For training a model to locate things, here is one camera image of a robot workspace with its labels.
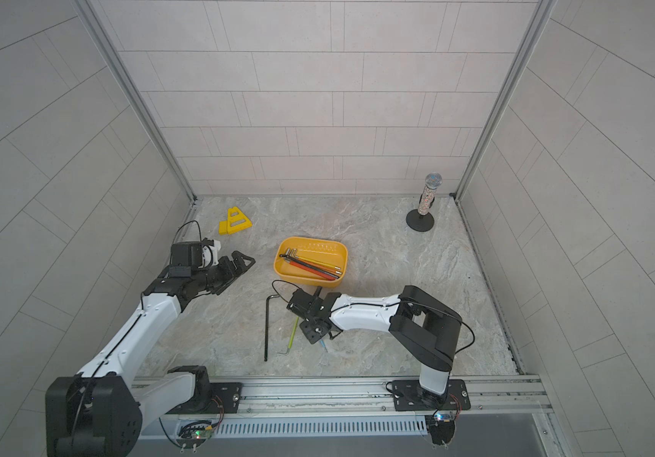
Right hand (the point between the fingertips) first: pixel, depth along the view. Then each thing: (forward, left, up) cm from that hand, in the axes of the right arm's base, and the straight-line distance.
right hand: (314, 331), depth 85 cm
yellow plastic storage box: (+26, -5, +4) cm, 27 cm away
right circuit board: (-25, -31, +1) cm, 40 cm away
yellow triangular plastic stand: (+42, +30, +5) cm, 52 cm away
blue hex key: (-5, -3, +3) cm, 6 cm away
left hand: (+15, +17, +16) cm, 28 cm away
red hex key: (+20, +1, +2) cm, 20 cm away
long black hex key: (+23, +5, +3) cm, 23 cm away
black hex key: (+1, +14, +4) cm, 14 cm away
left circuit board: (-24, +28, +5) cm, 37 cm away
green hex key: (-2, +6, +4) cm, 7 cm away
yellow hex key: (+22, -1, +4) cm, 22 cm away
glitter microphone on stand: (+38, -41, +4) cm, 56 cm away
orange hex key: (+20, +1, +6) cm, 21 cm away
